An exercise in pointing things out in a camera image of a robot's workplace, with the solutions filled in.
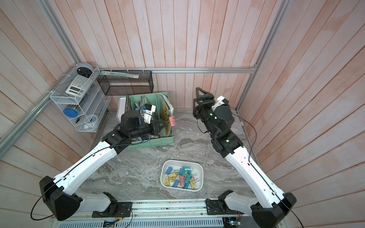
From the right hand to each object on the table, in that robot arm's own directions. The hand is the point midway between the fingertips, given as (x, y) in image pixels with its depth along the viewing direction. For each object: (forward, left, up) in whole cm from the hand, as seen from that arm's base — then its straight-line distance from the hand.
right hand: (191, 91), depth 59 cm
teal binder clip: (-15, +1, -48) cm, 50 cm away
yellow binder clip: (-22, +13, -48) cm, 54 cm away
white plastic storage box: (-19, +3, -47) cm, 51 cm away
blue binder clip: (-16, +12, -48) cm, 52 cm away
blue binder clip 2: (-24, +8, -48) cm, 54 cm away
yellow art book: (+14, +14, -26) cm, 32 cm away
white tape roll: (+4, +60, -25) cm, 65 cm away
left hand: (-5, +12, -18) cm, 22 cm away
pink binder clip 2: (-22, +4, -46) cm, 52 cm away
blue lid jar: (+3, +66, -17) cm, 68 cm away
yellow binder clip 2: (-20, +9, -46) cm, 52 cm away
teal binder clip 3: (-21, +1, -45) cm, 49 cm away
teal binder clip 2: (-23, +1, -46) cm, 52 cm away
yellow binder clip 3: (-23, -2, -47) cm, 52 cm away
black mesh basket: (+42, +49, -24) cm, 69 cm away
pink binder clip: (-2, +9, -18) cm, 20 cm away
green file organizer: (+22, +37, -27) cm, 51 cm away
